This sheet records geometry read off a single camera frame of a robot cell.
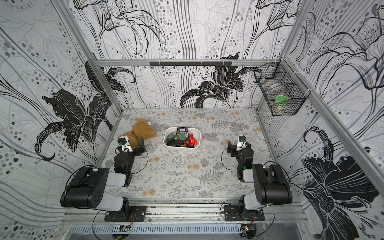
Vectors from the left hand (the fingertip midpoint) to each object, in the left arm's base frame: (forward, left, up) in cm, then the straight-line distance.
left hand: (138, 140), depth 89 cm
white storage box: (+11, -35, -5) cm, 37 cm away
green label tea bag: (+7, -18, -6) cm, 20 cm away
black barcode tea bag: (+13, -26, -5) cm, 30 cm away
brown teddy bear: (+8, -1, +1) cm, 8 cm away
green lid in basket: (+15, -80, +24) cm, 85 cm away
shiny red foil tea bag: (+4, -33, -6) cm, 34 cm away
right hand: (+4, -62, -1) cm, 62 cm away
